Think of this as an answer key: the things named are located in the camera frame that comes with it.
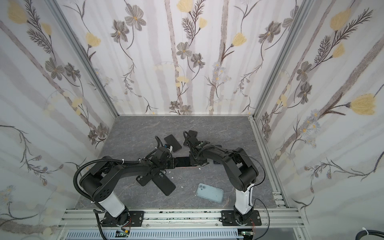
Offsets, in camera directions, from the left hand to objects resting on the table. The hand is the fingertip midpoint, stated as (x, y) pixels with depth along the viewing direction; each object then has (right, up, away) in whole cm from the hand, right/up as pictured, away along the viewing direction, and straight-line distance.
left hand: (175, 159), depth 94 cm
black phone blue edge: (+7, +2, -15) cm, 17 cm away
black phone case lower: (-4, -14, -8) cm, 16 cm away
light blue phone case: (+22, -17, -11) cm, 30 cm away
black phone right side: (+26, -2, -1) cm, 26 cm away
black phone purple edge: (-4, +11, +12) cm, 17 cm away
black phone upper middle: (+10, +16, +16) cm, 25 cm away
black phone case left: (-18, -12, -6) cm, 22 cm away
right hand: (+11, -1, 0) cm, 11 cm away
